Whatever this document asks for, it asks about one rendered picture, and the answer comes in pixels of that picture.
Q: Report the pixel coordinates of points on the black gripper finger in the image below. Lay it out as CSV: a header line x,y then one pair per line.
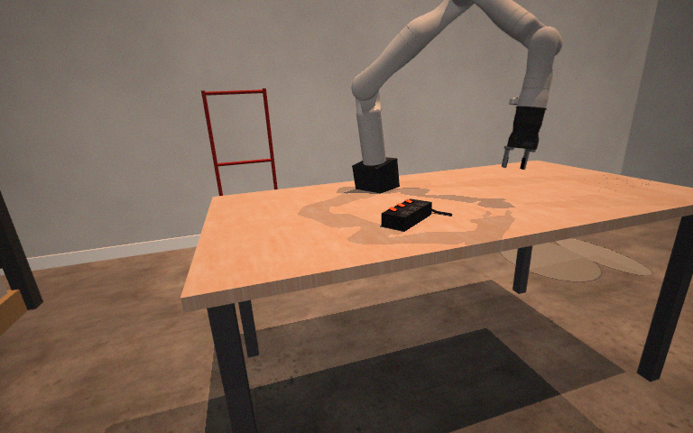
x,y
505,158
525,158

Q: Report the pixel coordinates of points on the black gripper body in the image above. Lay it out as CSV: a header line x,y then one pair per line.
x,y
530,110

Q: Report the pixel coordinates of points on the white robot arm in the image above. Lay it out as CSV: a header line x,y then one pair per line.
x,y
510,17

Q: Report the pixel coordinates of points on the black power strip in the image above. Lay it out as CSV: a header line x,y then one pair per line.
x,y
407,214

